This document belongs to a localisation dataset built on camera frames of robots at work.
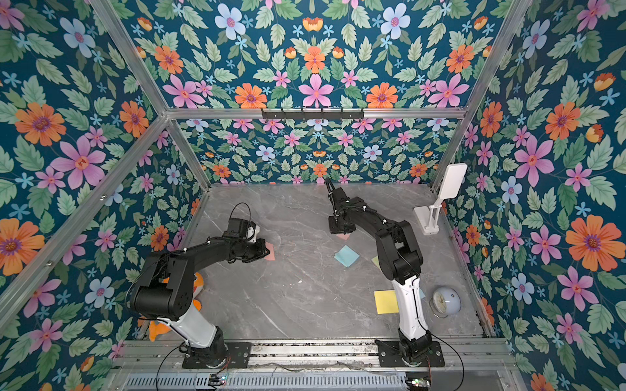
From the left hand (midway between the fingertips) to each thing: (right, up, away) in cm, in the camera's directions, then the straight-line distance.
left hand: (272, 248), depth 95 cm
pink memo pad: (0, -3, 0) cm, 3 cm away
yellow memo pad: (+43, -17, -9) cm, 47 cm away
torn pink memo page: (+29, +4, +6) cm, 30 cm away
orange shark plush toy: (-32, -22, -20) cm, 44 cm away
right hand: (+29, +9, +6) cm, 31 cm away
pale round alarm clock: (+60, -14, -19) cm, 64 cm away
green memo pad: (+41, -5, -2) cm, 41 cm away
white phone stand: (+66, +12, +9) cm, 68 cm away
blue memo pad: (+30, -3, +1) cm, 30 cm away
